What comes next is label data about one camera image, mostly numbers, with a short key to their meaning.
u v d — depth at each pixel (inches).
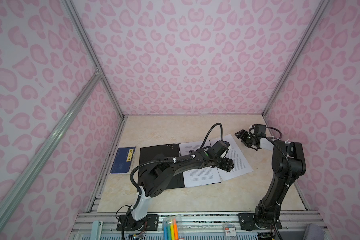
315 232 26.7
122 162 36.9
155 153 40.6
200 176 34.7
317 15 28.3
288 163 20.3
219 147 26.4
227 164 29.5
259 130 32.7
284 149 22.1
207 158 25.2
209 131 27.2
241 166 36.5
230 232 27.2
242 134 37.2
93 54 33.2
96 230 27.0
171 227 27.8
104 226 29.0
